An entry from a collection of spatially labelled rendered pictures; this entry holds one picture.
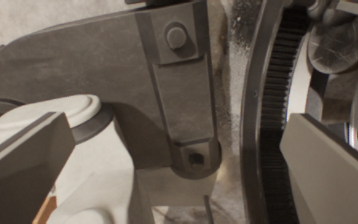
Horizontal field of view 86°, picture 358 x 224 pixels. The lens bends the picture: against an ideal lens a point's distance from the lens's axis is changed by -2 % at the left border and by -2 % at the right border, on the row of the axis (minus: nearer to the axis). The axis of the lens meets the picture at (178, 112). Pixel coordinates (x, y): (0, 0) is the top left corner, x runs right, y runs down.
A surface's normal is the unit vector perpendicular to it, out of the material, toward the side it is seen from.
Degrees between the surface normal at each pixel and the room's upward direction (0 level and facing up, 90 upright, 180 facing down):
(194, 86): 0
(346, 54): 90
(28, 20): 0
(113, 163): 90
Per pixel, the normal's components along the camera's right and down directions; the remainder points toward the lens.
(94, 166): -0.17, -0.83
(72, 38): 0.07, 0.53
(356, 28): -0.99, -0.07
